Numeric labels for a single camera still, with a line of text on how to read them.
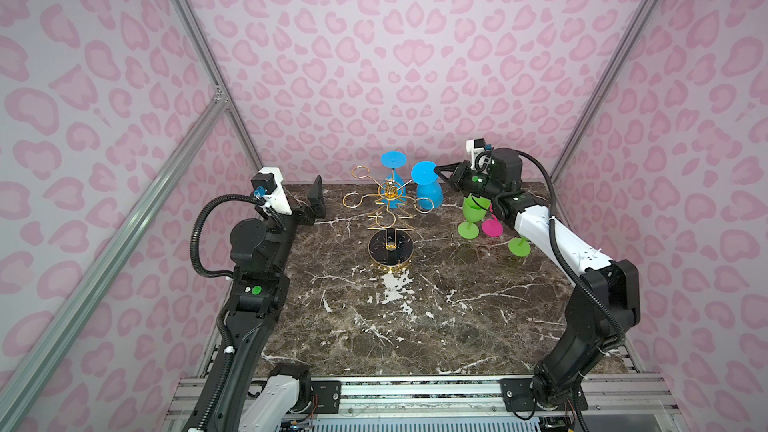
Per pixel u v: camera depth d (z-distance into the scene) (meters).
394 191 0.79
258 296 0.48
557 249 0.49
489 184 0.69
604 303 0.46
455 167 0.75
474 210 0.87
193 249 0.39
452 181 0.76
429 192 0.86
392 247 0.99
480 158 0.72
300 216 0.57
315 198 0.57
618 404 0.73
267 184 0.49
